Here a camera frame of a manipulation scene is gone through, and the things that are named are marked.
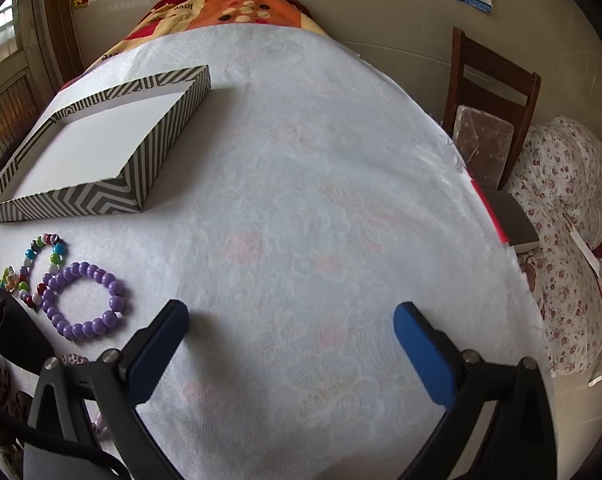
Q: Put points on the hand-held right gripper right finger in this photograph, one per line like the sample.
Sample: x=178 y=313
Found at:
x=426 y=355

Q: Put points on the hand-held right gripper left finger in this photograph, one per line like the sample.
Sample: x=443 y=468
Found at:
x=158 y=350

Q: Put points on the striped cardboard box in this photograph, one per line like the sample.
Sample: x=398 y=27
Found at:
x=71 y=160

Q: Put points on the dark grey book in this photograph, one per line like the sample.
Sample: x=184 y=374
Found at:
x=513 y=220

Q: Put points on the white embossed tablecloth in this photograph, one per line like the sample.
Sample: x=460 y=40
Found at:
x=306 y=210

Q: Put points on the reddish brown chair cushion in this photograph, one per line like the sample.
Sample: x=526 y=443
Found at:
x=481 y=145

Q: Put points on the floral bedding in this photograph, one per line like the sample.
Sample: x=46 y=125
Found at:
x=561 y=170

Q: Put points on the brown wooden door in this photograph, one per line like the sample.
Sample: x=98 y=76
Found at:
x=11 y=110

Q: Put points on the brown wooden chair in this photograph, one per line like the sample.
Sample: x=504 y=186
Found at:
x=486 y=75

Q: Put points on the orange red printed blanket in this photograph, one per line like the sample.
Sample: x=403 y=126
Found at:
x=206 y=15

